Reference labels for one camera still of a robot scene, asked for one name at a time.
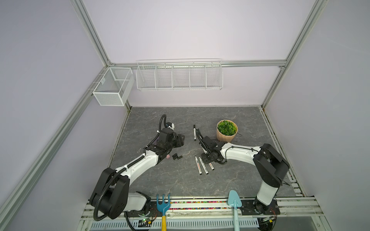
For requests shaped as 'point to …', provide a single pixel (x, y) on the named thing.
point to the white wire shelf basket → (191, 74)
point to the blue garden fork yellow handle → (163, 207)
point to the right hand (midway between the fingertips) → (205, 156)
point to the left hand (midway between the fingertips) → (181, 137)
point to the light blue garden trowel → (233, 200)
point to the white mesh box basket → (114, 86)
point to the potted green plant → (226, 130)
